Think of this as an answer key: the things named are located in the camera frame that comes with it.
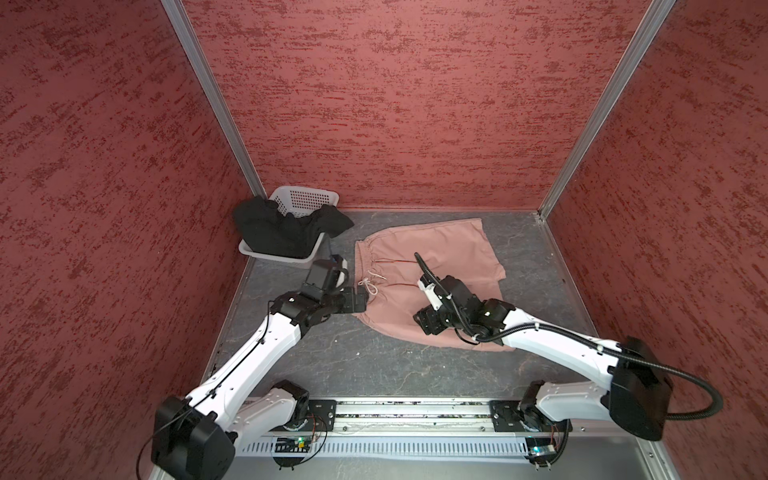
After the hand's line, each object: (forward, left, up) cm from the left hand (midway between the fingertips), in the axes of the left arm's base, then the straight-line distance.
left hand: (351, 301), depth 80 cm
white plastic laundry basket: (+48, +27, -8) cm, 56 cm away
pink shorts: (+19, -9, -10) cm, 23 cm away
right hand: (-3, -20, -3) cm, 21 cm away
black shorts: (+30, +33, -5) cm, 45 cm away
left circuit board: (-32, +12, -14) cm, 37 cm away
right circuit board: (-32, -48, -13) cm, 59 cm away
